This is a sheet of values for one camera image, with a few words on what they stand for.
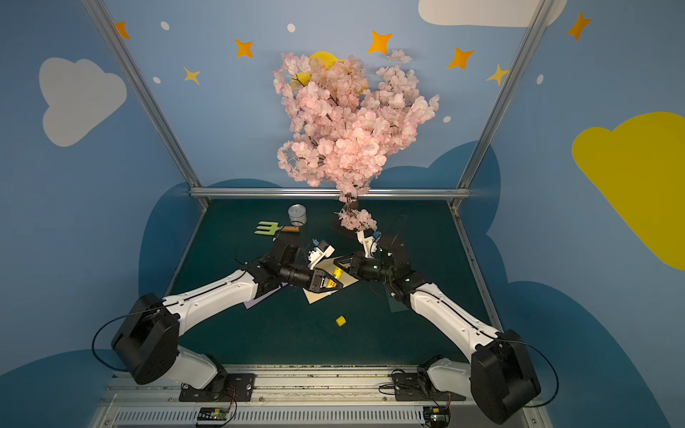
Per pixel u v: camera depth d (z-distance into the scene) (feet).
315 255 2.41
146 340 1.40
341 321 2.82
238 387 2.47
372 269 2.25
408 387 2.44
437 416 2.40
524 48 2.48
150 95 2.83
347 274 2.43
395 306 3.00
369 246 2.32
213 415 2.35
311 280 2.25
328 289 2.40
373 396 2.41
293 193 3.75
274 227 3.67
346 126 2.22
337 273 2.45
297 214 3.65
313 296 3.05
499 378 1.32
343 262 2.42
